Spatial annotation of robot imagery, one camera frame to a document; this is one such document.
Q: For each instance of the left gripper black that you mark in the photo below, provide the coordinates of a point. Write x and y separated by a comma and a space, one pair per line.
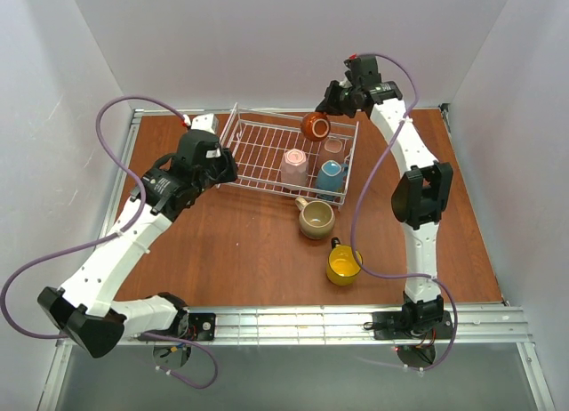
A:
223, 167

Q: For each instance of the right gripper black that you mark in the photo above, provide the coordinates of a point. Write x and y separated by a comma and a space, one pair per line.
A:
332, 100

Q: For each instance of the dark brown glazed mug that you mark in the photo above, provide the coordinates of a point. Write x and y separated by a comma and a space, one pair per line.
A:
315, 126

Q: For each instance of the pink floral mug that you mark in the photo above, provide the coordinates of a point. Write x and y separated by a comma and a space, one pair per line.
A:
333, 149

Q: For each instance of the blue floral mug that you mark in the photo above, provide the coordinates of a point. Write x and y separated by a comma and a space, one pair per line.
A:
330, 179

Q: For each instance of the white mug pink handle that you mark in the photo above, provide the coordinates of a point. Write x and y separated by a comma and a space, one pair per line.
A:
294, 169

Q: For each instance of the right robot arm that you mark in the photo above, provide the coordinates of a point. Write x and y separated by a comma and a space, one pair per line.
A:
420, 197

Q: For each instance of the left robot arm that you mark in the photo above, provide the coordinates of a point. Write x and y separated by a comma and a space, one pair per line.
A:
84, 306

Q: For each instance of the beige round mug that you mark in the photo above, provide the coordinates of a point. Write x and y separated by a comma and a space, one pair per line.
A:
316, 218

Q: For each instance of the yellow enamel mug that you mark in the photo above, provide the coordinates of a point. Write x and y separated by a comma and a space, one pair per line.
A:
342, 268

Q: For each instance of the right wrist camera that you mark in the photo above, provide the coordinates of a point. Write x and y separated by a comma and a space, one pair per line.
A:
363, 71

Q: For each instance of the white wire dish rack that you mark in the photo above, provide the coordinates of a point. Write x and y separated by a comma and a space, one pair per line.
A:
259, 138

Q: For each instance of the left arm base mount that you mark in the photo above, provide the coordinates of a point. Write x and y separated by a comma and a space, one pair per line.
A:
197, 327

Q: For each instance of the aluminium front rail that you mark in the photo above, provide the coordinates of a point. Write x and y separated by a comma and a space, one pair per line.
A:
344, 325

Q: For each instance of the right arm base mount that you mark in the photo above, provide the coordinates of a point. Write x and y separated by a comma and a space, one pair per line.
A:
415, 346

